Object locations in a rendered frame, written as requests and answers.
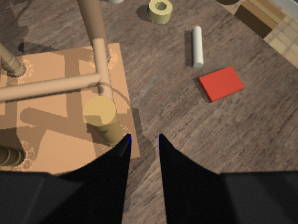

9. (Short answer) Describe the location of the red flat block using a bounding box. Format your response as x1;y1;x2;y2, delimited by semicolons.
197;66;245;103

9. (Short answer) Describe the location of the off-white cylinder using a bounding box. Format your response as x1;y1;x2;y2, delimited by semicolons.
192;26;203;68

